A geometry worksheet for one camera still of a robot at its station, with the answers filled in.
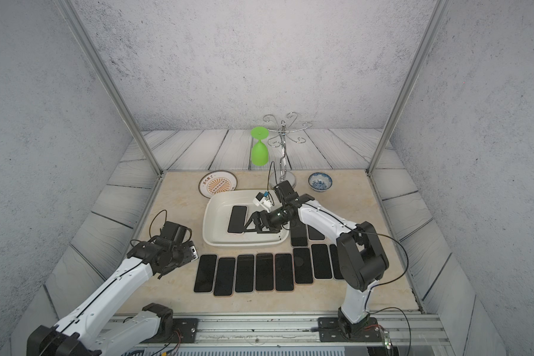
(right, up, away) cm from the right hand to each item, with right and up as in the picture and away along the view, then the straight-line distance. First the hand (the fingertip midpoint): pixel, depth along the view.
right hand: (252, 232), depth 80 cm
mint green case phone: (-19, -18, +7) cm, 27 cm away
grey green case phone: (+25, -4, +15) cm, 29 cm away
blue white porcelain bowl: (+31, +19, +35) cm, 50 cm away
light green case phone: (-3, -18, +5) cm, 19 cm away
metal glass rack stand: (+12, +40, +13) cm, 44 cm away
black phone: (-11, -18, +3) cm, 21 cm away
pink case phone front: (+11, -17, +4) cm, 21 cm away
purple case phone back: (-9, +2, +19) cm, 21 cm away
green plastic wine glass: (+1, +31, +17) cm, 35 cm away
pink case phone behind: (+4, -17, +7) cm, 18 cm away
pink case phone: (+18, -4, +13) cm, 23 cm away
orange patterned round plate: (-23, +19, +38) cm, 48 cm away
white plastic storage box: (-19, +2, +22) cm, 29 cm away
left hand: (-23, -9, +2) cm, 25 cm away
